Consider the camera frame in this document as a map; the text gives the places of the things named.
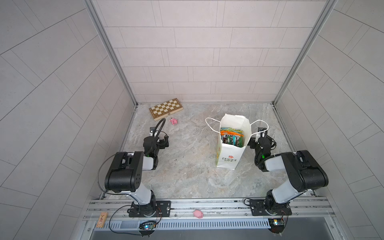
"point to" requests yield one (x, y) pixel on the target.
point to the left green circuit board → (147, 227)
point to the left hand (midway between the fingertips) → (162, 132)
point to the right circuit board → (277, 225)
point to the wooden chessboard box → (163, 110)
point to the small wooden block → (102, 219)
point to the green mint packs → (232, 139)
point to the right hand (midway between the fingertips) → (256, 133)
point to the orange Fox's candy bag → (225, 132)
